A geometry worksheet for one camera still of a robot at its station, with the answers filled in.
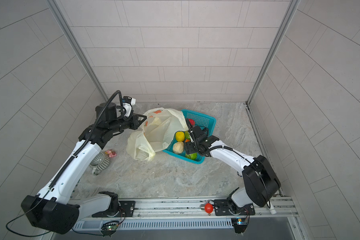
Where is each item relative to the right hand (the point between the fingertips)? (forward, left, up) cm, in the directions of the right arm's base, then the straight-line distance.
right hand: (190, 146), depth 86 cm
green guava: (-6, -1, -1) cm, 6 cm away
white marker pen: (-33, -36, -6) cm, 50 cm away
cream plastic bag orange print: (+15, +19, +3) cm, 24 cm away
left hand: (+4, +19, +24) cm, 31 cm away
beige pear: (0, +7, -1) cm, 7 cm away
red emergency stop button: (-31, -6, -5) cm, 32 cm away
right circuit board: (-37, -20, -8) cm, 43 cm away
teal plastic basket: (+19, -9, 0) cm, 21 cm away
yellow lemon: (+8, +6, 0) cm, 10 cm away
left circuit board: (-35, +38, -3) cm, 52 cm away
